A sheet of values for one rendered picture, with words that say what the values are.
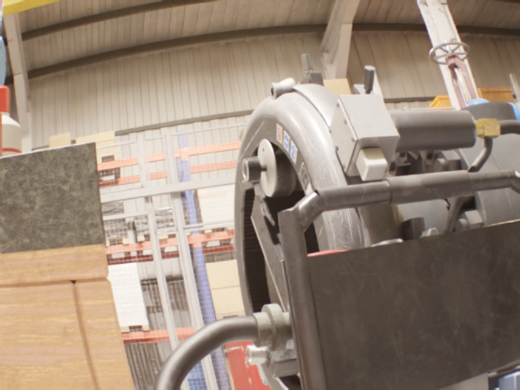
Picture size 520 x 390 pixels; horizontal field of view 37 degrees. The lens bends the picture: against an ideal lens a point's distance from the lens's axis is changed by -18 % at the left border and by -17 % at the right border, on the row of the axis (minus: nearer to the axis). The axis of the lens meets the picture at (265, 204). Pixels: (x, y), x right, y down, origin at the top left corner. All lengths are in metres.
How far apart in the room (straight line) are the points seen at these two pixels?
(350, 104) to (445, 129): 0.19
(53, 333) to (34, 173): 0.07
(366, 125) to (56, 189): 1.17
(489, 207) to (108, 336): 1.46
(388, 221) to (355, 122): 0.18
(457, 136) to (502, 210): 0.25
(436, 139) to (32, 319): 1.29
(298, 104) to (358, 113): 0.23
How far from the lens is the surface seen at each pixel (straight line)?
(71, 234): 0.37
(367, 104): 1.55
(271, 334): 1.00
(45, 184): 0.38
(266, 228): 1.85
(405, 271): 1.03
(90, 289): 0.37
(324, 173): 1.59
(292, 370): 1.79
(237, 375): 7.40
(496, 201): 1.79
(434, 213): 1.86
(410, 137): 1.57
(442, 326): 1.05
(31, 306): 0.37
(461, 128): 1.62
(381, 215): 1.55
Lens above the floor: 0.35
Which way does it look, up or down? 12 degrees up
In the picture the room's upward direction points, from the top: 10 degrees counter-clockwise
